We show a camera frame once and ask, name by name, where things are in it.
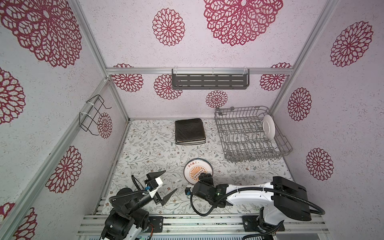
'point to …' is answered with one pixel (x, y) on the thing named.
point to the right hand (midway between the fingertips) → (203, 175)
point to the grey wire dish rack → (242, 136)
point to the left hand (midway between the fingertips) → (169, 181)
